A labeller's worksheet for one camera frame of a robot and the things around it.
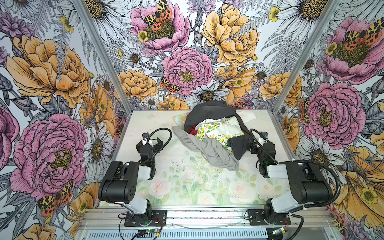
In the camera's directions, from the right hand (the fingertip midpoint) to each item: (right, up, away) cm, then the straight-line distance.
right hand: (256, 142), depth 94 cm
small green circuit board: (-58, -38, -24) cm, 73 cm away
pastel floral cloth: (-49, +15, +22) cm, 56 cm away
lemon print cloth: (-22, +7, 0) cm, 24 cm away
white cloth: (+2, +18, +25) cm, 31 cm away
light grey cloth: (-23, -8, 0) cm, 25 cm away
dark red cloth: (-40, +7, +11) cm, 42 cm away
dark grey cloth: (-24, +21, +12) cm, 34 cm away
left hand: (-65, 0, -1) cm, 65 cm away
